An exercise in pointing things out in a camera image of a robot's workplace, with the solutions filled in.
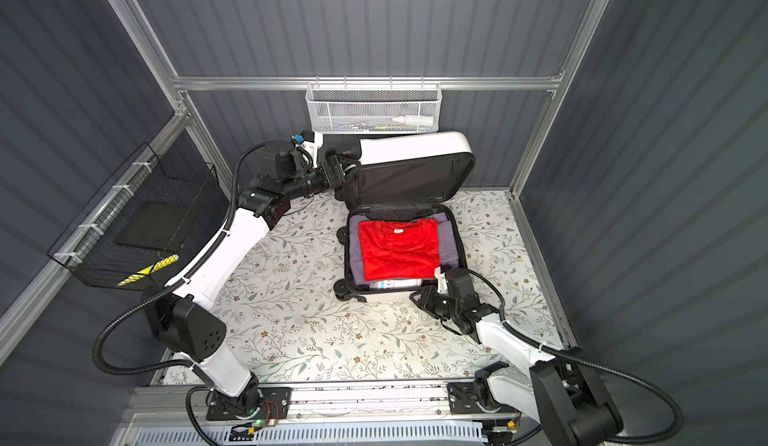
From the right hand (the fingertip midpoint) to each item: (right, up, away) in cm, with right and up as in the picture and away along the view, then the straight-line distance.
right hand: (416, 300), depth 85 cm
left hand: (-16, +36, -12) cm, 42 cm away
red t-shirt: (-3, +14, +8) cm, 17 cm away
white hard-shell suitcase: (-3, +36, 0) cm, 36 cm away
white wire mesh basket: (-14, +71, +39) cm, 82 cm away
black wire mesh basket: (-69, +26, -10) cm, 74 cm away
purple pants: (+11, +16, +10) cm, 22 cm away
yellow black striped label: (-62, +12, -19) cm, 66 cm away
